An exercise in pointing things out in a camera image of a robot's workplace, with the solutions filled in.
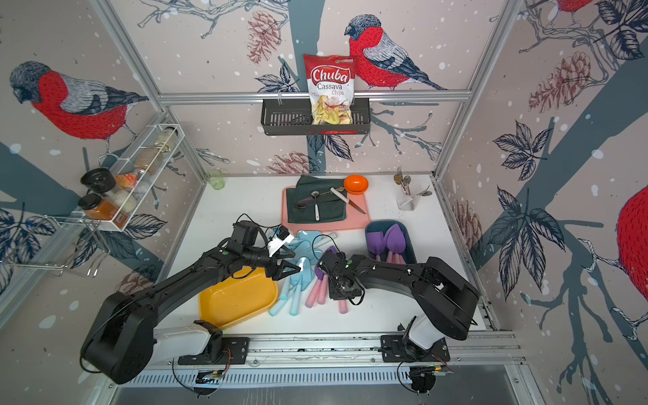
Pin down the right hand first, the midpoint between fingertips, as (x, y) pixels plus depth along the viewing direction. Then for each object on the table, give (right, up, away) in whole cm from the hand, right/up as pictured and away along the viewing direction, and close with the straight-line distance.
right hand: (337, 293), depth 85 cm
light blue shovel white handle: (-9, +17, +10) cm, 22 cm away
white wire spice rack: (-60, +41, -13) cm, 74 cm away
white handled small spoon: (-9, +34, +28) cm, 45 cm away
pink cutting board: (+8, +24, +19) cm, 32 cm away
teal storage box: (+19, +22, +13) cm, 31 cm away
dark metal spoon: (-15, +30, +24) cm, 41 cm away
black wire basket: (-18, +67, +22) cm, 73 cm away
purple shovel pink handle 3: (-6, +5, +3) cm, 9 cm away
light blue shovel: (-13, +3, +1) cm, 13 cm away
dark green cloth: (-2, +29, +23) cm, 37 cm away
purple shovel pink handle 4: (+2, -2, -6) cm, 6 cm away
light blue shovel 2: (-18, +3, -3) cm, 18 cm away
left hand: (-13, +14, -6) cm, 20 cm away
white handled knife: (+5, +32, +25) cm, 41 cm away
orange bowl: (+9, +39, +26) cm, 48 cm away
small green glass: (-56, +42, +29) cm, 75 cm away
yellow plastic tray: (-28, +4, -9) cm, 30 cm away
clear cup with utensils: (+30, +32, +19) cm, 48 cm away
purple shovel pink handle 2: (+22, +16, +8) cm, 28 cm away
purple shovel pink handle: (+15, +15, +11) cm, 24 cm away
